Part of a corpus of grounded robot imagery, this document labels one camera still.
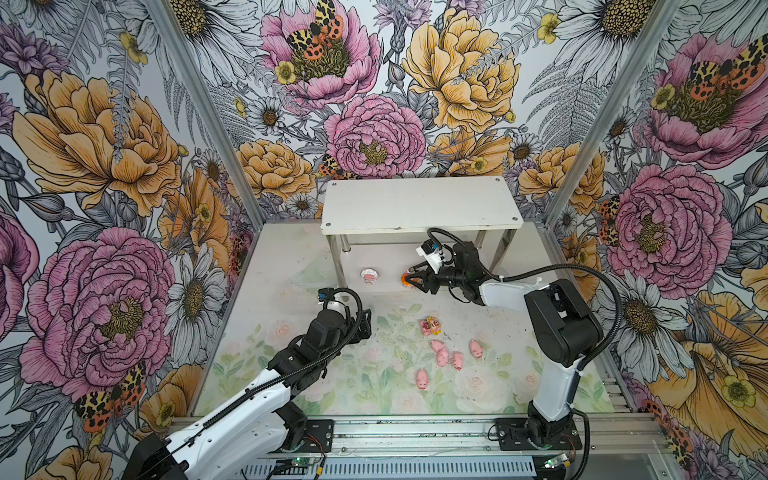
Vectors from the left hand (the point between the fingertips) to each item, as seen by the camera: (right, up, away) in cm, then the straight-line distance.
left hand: (355, 322), depth 82 cm
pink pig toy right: (+34, -9, +6) cm, 36 cm away
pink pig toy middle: (+28, -11, +3) cm, 31 cm away
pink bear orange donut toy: (+14, +12, +10) cm, 22 cm away
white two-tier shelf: (+6, +25, -9) cm, 27 cm away
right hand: (+16, +11, +10) cm, 22 cm away
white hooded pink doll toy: (+3, +12, +10) cm, 16 cm away
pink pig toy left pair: (+24, -10, +3) cm, 26 cm away
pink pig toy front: (+18, -15, 0) cm, 24 cm away
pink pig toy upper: (+23, -8, +6) cm, 25 cm away
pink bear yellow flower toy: (+21, -3, +8) cm, 23 cm away
